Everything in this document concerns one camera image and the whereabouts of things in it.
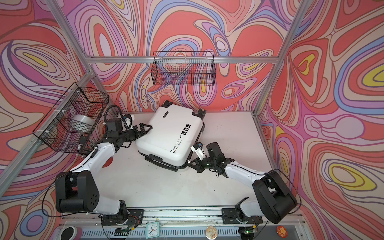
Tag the wire basket on wall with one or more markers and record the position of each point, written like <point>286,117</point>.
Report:
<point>184,68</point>
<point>54,129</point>

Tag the wire basket on left wall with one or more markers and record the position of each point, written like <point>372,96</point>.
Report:
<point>54,129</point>

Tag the wire basket on back wall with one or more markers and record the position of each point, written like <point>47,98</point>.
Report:
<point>184,68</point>

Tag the small teal alarm clock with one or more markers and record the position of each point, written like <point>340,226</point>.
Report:
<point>152,230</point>

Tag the pink tape roll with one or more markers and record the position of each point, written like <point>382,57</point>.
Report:
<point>71,233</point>

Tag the round wooden coaster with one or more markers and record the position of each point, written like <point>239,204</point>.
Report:
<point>211,233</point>

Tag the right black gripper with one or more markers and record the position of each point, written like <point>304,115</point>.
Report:
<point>198,165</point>

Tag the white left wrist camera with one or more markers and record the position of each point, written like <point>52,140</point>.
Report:
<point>127,118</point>

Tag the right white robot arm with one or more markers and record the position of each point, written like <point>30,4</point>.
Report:
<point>274,200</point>

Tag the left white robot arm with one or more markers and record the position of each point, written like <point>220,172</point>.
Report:
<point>77,191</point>

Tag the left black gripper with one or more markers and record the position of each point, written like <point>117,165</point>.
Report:
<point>137,135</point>

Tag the red round sticker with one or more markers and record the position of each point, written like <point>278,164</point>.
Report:
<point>282,232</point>

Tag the black suitcase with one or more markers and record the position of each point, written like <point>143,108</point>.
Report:
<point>175,130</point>

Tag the white roll in basket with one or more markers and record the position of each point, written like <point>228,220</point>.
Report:
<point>81,124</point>

